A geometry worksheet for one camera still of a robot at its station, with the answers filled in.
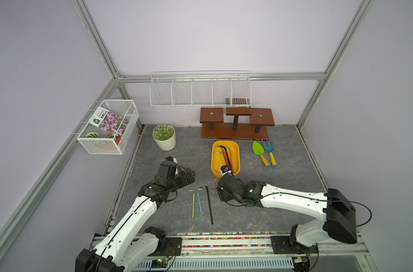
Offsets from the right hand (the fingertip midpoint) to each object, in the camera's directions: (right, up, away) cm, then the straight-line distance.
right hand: (223, 186), depth 81 cm
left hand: (-17, +5, -1) cm, 17 cm away
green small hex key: (-15, -10, +5) cm, 19 cm away
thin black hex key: (-6, -16, 0) cm, 17 cm away
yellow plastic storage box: (-3, +10, +21) cm, 24 cm away
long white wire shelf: (-12, +53, +18) cm, 57 cm away
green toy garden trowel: (+25, +17, +28) cm, 41 cm away
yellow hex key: (0, +12, +23) cm, 26 cm away
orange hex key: (+6, +11, +22) cm, 25 cm away
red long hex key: (+2, +13, +24) cm, 27 cm away
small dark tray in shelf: (+10, +45, +18) cm, 50 cm away
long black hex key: (+4, +12, +23) cm, 26 cm away
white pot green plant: (-34, +25, +18) cm, 46 cm away
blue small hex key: (-12, -9, +6) cm, 16 cm away
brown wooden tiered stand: (+17, +33, +26) cm, 46 cm away
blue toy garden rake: (+32, +17, +29) cm, 46 cm away
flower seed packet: (-52, +31, -6) cm, 61 cm away
